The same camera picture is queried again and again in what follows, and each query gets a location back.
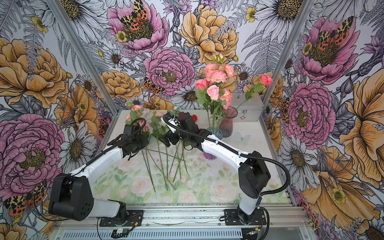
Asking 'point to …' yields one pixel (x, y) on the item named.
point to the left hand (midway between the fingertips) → (145, 145)
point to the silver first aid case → (248, 110)
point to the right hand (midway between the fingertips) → (165, 135)
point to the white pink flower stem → (157, 127)
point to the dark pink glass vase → (226, 124)
